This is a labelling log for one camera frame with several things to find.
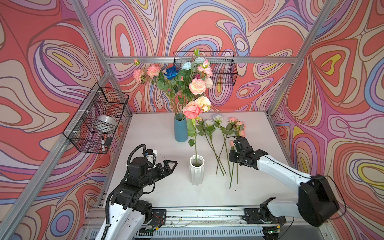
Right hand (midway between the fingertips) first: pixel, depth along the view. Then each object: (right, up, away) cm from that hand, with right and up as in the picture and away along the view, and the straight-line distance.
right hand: (232, 159), depth 88 cm
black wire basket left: (-70, +21, -18) cm, 75 cm away
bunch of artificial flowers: (-4, +15, +18) cm, 23 cm away
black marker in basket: (-67, +11, -16) cm, 70 cm away
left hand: (-32, 0, -17) cm, 37 cm away
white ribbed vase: (-22, -1, -19) cm, 29 cm away
